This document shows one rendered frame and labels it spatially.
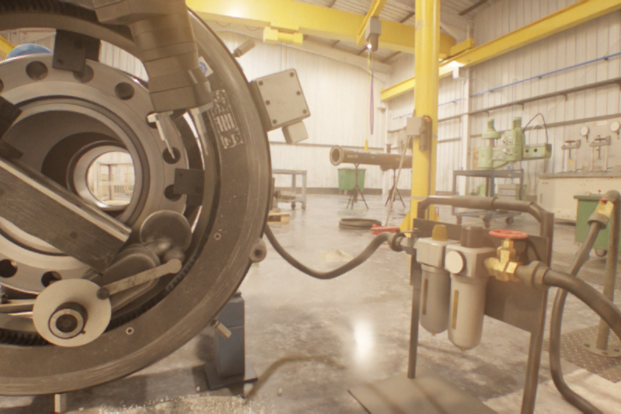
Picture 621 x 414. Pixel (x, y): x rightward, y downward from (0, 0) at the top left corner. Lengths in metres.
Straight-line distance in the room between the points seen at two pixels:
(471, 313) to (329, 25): 12.66
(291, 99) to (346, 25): 12.75
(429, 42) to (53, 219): 4.06
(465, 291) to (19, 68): 0.98
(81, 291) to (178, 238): 0.18
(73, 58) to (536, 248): 0.96
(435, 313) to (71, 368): 0.75
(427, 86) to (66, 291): 3.90
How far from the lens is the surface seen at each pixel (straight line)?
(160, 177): 0.74
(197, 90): 0.47
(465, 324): 0.84
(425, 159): 3.99
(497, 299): 0.86
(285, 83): 0.71
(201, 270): 0.63
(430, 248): 0.86
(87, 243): 0.61
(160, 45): 0.47
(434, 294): 0.88
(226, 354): 1.09
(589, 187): 6.40
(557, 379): 1.26
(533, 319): 0.82
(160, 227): 0.66
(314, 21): 13.01
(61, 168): 1.41
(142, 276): 0.62
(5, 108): 0.60
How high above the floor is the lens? 0.60
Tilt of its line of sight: 4 degrees down
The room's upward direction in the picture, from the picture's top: 1 degrees clockwise
